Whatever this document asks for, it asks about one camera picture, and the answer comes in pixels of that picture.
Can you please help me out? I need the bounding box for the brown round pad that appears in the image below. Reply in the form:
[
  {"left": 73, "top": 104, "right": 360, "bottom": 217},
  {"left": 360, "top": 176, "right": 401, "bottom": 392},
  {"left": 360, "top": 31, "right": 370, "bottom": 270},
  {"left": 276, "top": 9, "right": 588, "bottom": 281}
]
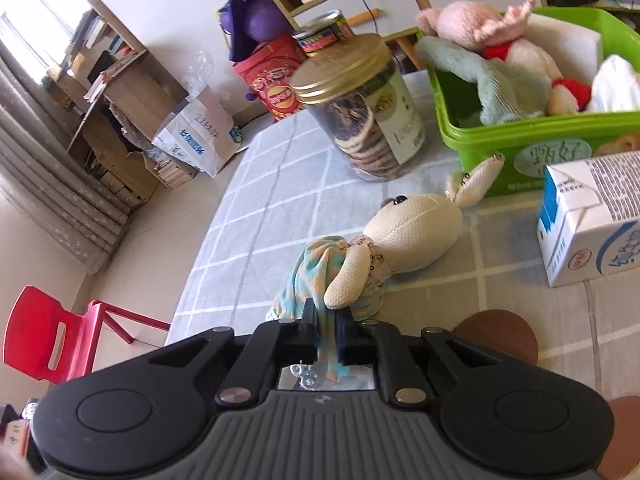
[
  {"left": 452, "top": 310, "right": 538, "bottom": 366},
  {"left": 597, "top": 395, "right": 640, "bottom": 480}
]

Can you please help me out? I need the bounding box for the grey checkered tablecloth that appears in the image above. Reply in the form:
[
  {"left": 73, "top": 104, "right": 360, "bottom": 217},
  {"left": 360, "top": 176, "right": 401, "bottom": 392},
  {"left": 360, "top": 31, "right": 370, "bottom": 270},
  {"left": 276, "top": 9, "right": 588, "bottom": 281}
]
[{"left": 165, "top": 70, "right": 640, "bottom": 411}]

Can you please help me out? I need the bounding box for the clear plastic bag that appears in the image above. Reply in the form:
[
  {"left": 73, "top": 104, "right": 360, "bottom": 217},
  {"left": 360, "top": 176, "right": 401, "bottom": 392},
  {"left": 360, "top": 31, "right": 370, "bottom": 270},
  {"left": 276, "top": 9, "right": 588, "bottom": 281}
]
[{"left": 180, "top": 50, "right": 216, "bottom": 103}]

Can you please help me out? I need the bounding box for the beige rabbit doll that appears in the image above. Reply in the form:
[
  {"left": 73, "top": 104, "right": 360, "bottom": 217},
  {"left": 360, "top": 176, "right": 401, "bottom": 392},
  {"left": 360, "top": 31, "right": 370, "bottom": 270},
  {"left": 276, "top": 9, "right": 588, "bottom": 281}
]
[{"left": 272, "top": 156, "right": 506, "bottom": 383}]

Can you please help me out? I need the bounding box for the wooden bookshelf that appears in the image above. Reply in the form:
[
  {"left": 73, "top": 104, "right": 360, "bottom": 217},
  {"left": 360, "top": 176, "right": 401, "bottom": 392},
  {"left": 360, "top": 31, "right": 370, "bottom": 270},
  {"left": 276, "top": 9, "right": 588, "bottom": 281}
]
[{"left": 45, "top": 0, "right": 188, "bottom": 208}]

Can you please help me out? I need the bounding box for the red plastic chair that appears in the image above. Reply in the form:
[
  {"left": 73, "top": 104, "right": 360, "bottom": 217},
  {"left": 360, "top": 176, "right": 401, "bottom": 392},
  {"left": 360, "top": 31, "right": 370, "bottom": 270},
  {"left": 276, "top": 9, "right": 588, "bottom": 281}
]
[{"left": 2, "top": 285, "right": 171, "bottom": 386}]

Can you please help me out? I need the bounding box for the red gift bag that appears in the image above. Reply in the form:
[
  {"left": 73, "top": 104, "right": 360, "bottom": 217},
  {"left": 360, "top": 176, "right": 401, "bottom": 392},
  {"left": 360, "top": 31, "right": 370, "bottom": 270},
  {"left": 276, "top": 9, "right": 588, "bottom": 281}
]
[{"left": 232, "top": 35, "right": 307, "bottom": 121}]

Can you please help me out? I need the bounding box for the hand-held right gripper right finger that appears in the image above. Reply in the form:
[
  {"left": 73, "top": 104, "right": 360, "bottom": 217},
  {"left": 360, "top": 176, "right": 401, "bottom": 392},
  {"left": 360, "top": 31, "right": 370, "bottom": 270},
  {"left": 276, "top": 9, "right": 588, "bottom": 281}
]
[{"left": 336, "top": 307, "right": 506, "bottom": 406}]

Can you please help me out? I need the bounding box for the white paper bag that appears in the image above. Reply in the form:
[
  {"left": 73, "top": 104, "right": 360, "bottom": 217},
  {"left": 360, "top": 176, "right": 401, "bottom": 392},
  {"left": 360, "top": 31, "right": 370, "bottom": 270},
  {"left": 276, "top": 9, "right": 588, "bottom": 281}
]
[{"left": 151, "top": 85, "right": 243, "bottom": 178}]

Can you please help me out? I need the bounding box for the printed tin can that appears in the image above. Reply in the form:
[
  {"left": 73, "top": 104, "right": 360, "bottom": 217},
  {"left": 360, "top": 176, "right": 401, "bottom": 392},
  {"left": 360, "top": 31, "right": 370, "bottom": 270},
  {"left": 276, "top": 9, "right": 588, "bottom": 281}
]
[{"left": 291, "top": 9, "right": 356, "bottom": 58}]

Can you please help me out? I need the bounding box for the purple plush toy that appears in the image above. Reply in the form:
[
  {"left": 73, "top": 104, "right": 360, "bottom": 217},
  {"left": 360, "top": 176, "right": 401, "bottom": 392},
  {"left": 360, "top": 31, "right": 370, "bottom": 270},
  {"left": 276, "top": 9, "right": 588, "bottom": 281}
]
[{"left": 217, "top": 0, "right": 296, "bottom": 63}]

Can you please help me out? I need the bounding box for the red and white plush toy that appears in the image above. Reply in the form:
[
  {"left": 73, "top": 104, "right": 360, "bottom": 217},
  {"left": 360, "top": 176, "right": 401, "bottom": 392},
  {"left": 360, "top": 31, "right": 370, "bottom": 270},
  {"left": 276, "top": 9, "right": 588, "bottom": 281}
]
[{"left": 482, "top": 40, "right": 593, "bottom": 116}]

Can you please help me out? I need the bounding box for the green plastic bin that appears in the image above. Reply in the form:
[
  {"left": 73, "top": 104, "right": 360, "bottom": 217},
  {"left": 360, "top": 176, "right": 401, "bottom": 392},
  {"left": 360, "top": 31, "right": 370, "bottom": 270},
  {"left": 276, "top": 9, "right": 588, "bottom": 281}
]
[{"left": 419, "top": 6, "right": 640, "bottom": 198}]

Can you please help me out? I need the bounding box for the white blue milk carton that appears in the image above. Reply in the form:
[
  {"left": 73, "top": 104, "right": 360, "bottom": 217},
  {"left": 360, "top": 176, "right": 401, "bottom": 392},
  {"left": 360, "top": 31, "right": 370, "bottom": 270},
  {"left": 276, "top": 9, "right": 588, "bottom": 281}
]
[{"left": 536, "top": 150, "right": 640, "bottom": 289}]

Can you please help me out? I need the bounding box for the grey patterned curtain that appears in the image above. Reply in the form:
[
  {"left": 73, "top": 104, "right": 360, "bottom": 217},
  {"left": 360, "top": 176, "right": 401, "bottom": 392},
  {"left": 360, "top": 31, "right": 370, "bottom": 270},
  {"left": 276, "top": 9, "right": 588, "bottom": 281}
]
[{"left": 0, "top": 35, "right": 133, "bottom": 276}]

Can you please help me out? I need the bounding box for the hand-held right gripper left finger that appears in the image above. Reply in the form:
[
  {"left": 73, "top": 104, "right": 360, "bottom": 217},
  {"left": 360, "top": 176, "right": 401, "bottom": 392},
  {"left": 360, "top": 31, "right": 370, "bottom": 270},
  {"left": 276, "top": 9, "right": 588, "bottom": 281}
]
[{"left": 147, "top": 299, "right": 321, "bottom": 407}]

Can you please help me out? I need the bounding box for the light teal plush toy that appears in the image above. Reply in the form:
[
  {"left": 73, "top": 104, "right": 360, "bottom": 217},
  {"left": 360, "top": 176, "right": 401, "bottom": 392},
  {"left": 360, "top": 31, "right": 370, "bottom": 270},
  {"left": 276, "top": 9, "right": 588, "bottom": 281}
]
[{"left": 415, "top": 37, "right": 551, "bottom": 126}]

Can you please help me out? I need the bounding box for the white cloth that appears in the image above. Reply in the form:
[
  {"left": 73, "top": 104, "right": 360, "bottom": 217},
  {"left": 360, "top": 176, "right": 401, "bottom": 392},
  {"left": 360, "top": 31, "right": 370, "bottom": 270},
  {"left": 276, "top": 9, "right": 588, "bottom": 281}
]
[{"left": 584, "top": 54, "right": 640, "bottom": 113}]

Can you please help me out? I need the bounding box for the white foam block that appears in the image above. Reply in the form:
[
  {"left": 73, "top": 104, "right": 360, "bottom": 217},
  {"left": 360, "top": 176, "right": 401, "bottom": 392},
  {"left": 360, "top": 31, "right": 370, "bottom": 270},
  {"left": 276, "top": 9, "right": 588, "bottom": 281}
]
[{"left": 522, "top": 12, "right": 603, "bottom": 78}]

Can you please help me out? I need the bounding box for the gold lid cookie jar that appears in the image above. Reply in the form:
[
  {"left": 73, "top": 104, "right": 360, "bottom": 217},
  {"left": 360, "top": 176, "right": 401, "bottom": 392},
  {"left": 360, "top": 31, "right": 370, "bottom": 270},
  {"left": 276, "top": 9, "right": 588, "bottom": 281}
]
[{"left": 290, "top": 33, "right": 427, "bottom": 182}]

